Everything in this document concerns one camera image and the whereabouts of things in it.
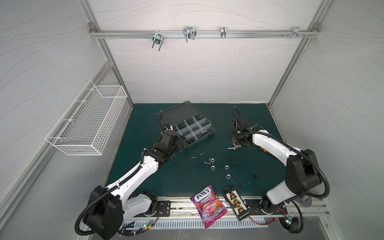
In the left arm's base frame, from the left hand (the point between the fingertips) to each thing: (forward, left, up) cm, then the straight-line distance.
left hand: (181, 137), depth 84 cm
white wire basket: (-5, +43, +17) cm, 46 cm away
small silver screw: (-5, -8, -14) cm, 16 cm away
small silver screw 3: (-8, -15, -15) cm, 23 cm away
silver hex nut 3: (-11, -27, -14) cm, 32 cm away
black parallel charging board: (-30, -30, -13) cm, 44 cm away
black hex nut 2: (-9, -31, -13) cm, 35 cm away
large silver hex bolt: (-5, -31, +1) cm, 32 cm away
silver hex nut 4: (-16, -27, -14) cm, 35 cm away
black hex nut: (-4, -31, -13) cm, 34 cm away
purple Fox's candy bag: (-32, -16, -12) cm, 37 cm away
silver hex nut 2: (-12, -19, -14) cm, 26 cm away
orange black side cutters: (-17, -36, +19) cm, 45 cm away
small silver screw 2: (-3, -13, -14) cm, 19 cm away
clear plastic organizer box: (+21, -1, -9) cm, 23 cm away
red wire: (-37, -46, -14) cm, 60 cm away
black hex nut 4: (-21, -33, -13) cm, 42 cm away
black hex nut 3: (-16, -43, -14) cm, 48 cm away
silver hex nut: (-7, -19, -14) cm, 24 cm away
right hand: (+5, -34, -5) cm, 35 cm away
